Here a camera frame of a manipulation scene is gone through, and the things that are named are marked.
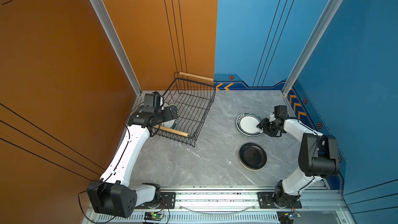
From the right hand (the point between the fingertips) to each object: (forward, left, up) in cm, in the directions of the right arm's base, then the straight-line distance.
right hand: (259, 127), depth 95 cm
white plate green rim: (+1, +5, -5) cm, 7 cm away
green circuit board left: (-44, +57, -5) cm, 73 cm away
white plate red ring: (-8, +52, +29) cm, 60 cm away
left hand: (-2, +52, +20) cm, 56 cm away
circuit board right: (-45, -4, -6) cm, 45 cm away
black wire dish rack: (+29, +42, -1) cm, 51 cm away
